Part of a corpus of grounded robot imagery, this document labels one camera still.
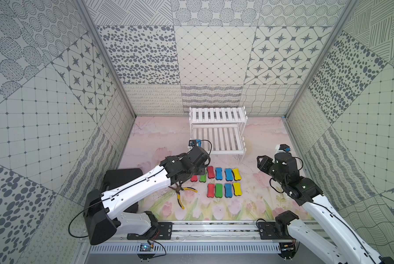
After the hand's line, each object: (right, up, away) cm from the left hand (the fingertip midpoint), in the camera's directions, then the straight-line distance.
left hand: (201, 162), depth 75 cm
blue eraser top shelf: (+10, -10, +17) cm, 22 cm away
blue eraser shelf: (+14, -17, +11) cm, 25 cm away
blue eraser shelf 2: (-1, +8, +15) cm, 17 cm away
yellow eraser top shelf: (+19, -10, +15) cm, 27 cm away
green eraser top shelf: (+1, -12, +15) cm, 19 cm away
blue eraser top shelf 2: (+16, -11, +17) cm, 26 cm away
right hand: (+28, 0, +2) cm, 29 cm away
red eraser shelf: (+5, -17, +10) cm, 21 cm away
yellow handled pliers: (-13, -17, +11) cm, 24 cm away
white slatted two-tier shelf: (+11, +15, +22) cm, 29 cm away
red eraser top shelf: (-5, -13, +18) cm, 22 cm away
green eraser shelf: (+9, -18, +13) cm, 24 cm away
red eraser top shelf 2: (+5, -10, +17) cm, 20 cm away
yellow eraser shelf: (+19, -16, +11) cm, 27 cm away
